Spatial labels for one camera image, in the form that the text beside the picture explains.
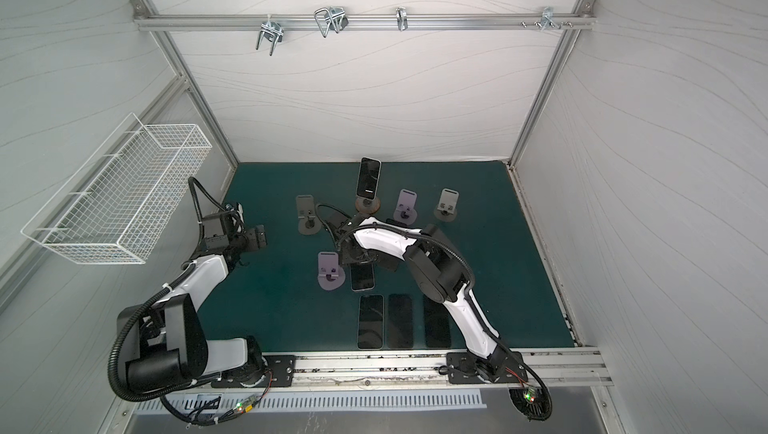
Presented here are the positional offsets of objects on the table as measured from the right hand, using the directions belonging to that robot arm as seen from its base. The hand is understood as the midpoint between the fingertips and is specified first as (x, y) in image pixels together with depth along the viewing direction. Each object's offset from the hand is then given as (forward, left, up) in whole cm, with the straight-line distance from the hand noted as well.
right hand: (361, 253), depth 95 cm
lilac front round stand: (-10, +8, +4) cm, 13 cm away
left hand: (+2, +34, +10) cm, 35 cm away
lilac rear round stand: (+15, -14, +3) cm, 21 cm away
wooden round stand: (+19, 0, -1) cm, 19 cm away
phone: (-8, -2, +2) cm, 9 cm away
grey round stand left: (+11, +20, 0) cm, 23 cm away
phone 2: (-20, -13, -1) cm, 24 cm away
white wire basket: (-6, +53, +32) cm, 63 cm away
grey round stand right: (+17, -28, +5) cm, 33 cm away
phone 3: (-20, -23, +3) cm, 31 cm away
